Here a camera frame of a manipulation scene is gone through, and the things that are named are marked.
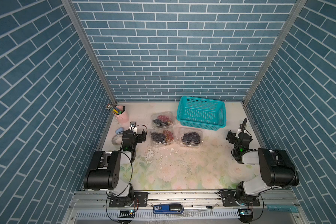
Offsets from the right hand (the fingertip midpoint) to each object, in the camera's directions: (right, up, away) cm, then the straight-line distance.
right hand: (239, 132), depth 94 cm
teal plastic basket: (-19, +13, +21) cm, 31 cm away
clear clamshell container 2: (-60, +11, +11) cm, 62 cm away
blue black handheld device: (-47, -34, -27) cm, 64 cm away
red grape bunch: (-51, +9, +10) cm, 53 cm away
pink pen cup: (-83, +12, +5) cm, 84 cm away
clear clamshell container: (-38, +1, +6) cm, 39 cm away
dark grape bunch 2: (-55, -3, 0) cm, 55 cm away
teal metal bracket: (+12, -37, -22) cm, 44 cm away
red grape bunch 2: (-48, -2, -1) cm, 48 cm away
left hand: (-68, +2, -1) cm, 68 cm away
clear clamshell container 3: (-51, -6, -4) cm, 52 cm away
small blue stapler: (-84, +1, +5) cm, 84 cm away
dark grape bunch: (-32, -3, +2) cm, 32 cm away
